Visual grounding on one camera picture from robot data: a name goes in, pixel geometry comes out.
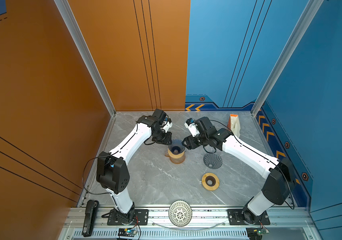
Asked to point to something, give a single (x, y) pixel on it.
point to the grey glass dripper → (212, 160)
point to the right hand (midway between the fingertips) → (186, 140)
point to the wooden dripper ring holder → (175, 156)
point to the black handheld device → (90, 216)
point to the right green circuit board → (253, 231)
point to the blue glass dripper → (176, 146)
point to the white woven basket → (180, 213)
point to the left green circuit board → (127, 232)
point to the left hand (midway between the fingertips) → (169, 140)
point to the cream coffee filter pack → (233, 125)
